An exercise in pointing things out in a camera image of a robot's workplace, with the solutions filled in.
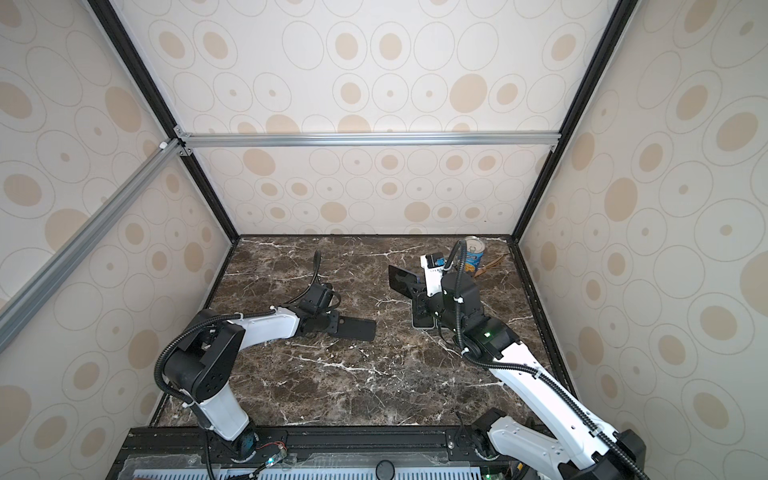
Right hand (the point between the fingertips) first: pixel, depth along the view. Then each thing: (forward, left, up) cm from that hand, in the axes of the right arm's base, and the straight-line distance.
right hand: (413, 284), depth 73 cm
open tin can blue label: (+26, -24, -17) cm, 39 cm away
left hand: (+6, +21, -24) cm, 33 cm away
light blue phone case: (+4, -4, -26) cm, 26 cm away
